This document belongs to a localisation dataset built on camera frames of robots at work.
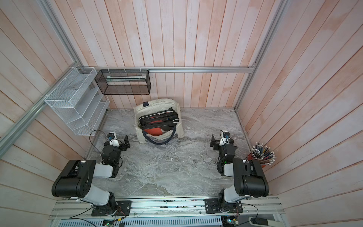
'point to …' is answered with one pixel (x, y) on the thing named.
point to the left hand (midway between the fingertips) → (121, 137)
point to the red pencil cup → (263, 154)
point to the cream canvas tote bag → (154, 106)
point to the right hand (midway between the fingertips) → (220, 134)
